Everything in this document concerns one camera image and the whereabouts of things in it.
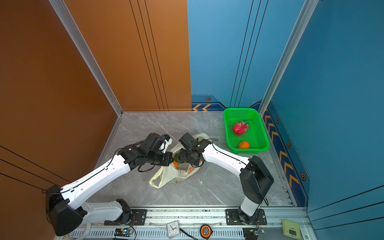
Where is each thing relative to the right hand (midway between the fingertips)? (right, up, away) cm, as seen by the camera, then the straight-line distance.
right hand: (181, 160), depth 83 cm
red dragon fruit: (+38, +17, +17) cm, 45 cm away
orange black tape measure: (+13, -29, -16) cm, 35 cm away
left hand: (-2, +2, -7) cm, 8 cm away
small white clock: (-2, -29, -14) cm, 32 cm away
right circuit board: (+35, -32, -13) cm, 49 cm away
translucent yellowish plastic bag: (-1, -3, -12) cm, 13 cm away
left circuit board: (-27, -32, -12) cm, 43 cm away
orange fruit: (+39, +7, +11) cm, 41 cm away
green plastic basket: (+51, +12, +22) cm, 57 cm away
